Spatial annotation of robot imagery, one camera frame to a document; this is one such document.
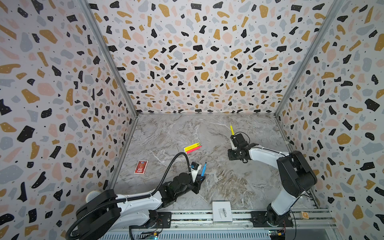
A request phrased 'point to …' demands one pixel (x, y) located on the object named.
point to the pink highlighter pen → (194, 149)
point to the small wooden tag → (304, 215)
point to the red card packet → (141, 166)
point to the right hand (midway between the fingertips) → (229, 151)
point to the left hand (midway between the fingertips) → (205, 175)
